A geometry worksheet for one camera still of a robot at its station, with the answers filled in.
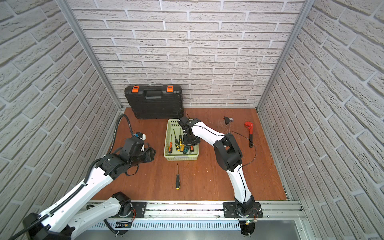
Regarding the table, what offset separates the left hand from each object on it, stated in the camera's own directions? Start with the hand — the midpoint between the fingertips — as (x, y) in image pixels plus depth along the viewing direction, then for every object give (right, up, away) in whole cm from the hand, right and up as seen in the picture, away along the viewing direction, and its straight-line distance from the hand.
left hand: (153, 150), depth 76 cm
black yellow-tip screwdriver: (+12, -18, +6) cm, 23 cm away
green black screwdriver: (+16, -3, +17) cm, 23 cm away
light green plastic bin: (+9, -7, +17) cm, 21 cm away
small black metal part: (+46, +16, +34) cm, 60 cm away
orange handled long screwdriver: (+20, -2, +16) cm, 25 cm away
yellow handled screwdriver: (+14, -2, +18) cm, 23 cm away
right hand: (+19, +1, +18) cm, 26 cm away
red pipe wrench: (+63, +12, +31) cm, 71 cm away
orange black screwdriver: (+6, -1, +20) cm, 21 cm away
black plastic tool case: (-7, +28, +21) cm, 36 cm away
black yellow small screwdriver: (+12, +3, +23) cm, 26 cm away
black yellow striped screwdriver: (+9, +1, +21) cm, 23 cm away
